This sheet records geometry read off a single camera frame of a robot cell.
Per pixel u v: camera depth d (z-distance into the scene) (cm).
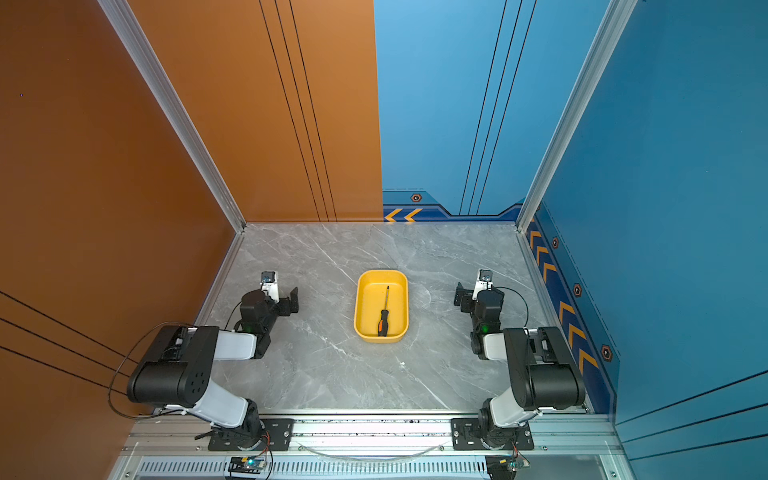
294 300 87
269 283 81
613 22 71
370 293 99
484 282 79
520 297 79
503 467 70
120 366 72
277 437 74
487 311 70
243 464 71
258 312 72
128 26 71
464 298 85
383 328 89
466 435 72
